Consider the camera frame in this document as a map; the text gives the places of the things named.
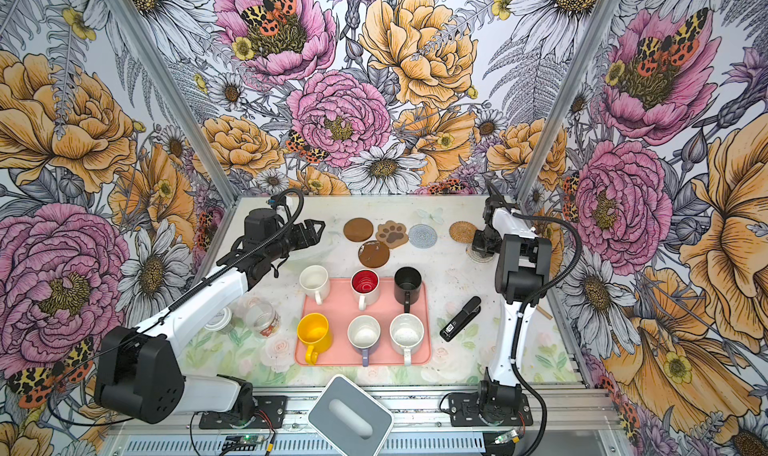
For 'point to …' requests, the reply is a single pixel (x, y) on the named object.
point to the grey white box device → (350, 419)
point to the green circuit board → (241, 443)
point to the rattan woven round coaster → (462, 231)
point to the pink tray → (379, 321)
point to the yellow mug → (315, 332)
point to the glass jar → (262, 318)
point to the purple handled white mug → (364, 333)
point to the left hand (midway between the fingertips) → (314, 234)
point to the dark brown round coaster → (358, 229)
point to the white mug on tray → (407, 332)
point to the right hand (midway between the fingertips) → (485, 259)
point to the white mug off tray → (314, 281)
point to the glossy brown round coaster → (373, 254)
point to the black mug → (408, 282)
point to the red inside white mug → (365, 284)
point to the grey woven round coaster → (422, 236)
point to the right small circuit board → (504, 438)
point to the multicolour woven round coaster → (476, 257)
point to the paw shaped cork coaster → (392, 234)
